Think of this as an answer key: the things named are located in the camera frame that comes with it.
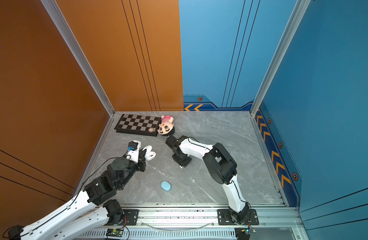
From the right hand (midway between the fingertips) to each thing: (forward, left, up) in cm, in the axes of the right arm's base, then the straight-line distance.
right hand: (177, 163), depth 92 cm
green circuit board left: (-35, +28, -2) cm, 45 cm away
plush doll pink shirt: (+22, +8, +9) cm, 25 cm away
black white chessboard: (+29, +30, +4) cm, 42 cm away
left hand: (-4, +13, +23) cm, 27 cm away
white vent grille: (-36, +8, -1) cm, 36 cm away
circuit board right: (-34, -35, 0) cm, 49 cm away
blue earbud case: (-14, +6, +1) cm, 15 cm away
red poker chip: (+24, +20, +4) cm, 31 cm away
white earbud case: (-6, +11, +22) cm, 25 cm away
